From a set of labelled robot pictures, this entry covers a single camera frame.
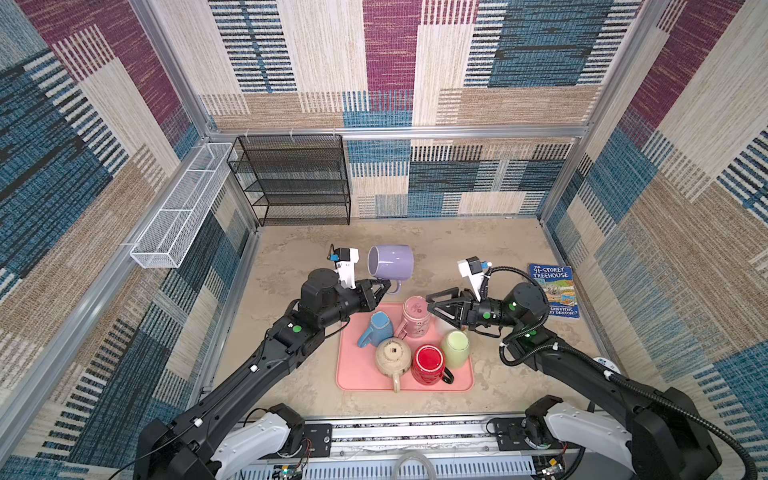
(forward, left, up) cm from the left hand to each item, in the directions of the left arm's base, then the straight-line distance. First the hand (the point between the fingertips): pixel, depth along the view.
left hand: (391, 280), depth 70 cm
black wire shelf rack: (+50, +34, -10) cm, 61 cm away
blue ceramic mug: (-3, +3, -18) cm, 19 cm away
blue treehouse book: (+14, -55, -25) cm, 62 cm away
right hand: (-7, -8, -1) cm, 11 cm away
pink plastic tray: (-11, +9, -27) cm, 30 cm away
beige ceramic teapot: (-11, -1, -19) cm, 22 cm away
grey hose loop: (-31, -4, -27) cm, 42 cm away
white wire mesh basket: (+8, +53, +5) cm, 54 cm away
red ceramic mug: (-13, -9, -19) cm, 25 cm away
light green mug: (-8, -17, -18) cm, 26 cm away
